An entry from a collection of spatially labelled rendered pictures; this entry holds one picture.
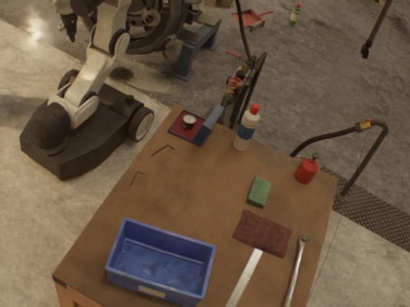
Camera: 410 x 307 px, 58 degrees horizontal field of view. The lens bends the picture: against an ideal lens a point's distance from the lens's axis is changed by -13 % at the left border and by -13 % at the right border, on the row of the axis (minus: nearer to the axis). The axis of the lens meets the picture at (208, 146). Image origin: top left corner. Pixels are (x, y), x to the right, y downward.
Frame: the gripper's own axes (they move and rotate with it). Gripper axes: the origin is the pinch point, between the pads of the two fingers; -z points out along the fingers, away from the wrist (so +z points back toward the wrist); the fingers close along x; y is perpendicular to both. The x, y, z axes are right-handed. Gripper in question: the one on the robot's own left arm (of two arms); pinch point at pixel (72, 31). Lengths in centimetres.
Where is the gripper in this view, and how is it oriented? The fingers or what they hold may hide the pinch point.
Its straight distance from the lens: 224.9
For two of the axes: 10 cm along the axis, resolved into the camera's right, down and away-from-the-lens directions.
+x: -1.7, -9.4, 2.9
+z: 1.3, -3.2, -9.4
